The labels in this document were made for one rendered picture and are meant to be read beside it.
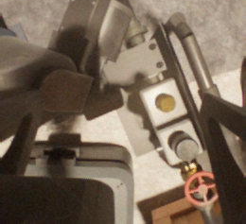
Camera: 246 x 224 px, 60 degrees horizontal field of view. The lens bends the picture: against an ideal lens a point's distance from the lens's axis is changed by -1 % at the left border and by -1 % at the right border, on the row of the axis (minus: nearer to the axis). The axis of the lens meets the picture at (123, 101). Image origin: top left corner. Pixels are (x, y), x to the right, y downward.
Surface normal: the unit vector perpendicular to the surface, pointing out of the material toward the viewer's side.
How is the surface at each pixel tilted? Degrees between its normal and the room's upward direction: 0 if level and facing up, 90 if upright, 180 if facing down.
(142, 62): 0
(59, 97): 61
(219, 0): 0
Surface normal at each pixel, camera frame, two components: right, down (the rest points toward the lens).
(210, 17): -0.02, 0.11
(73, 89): 0.82, 0.35
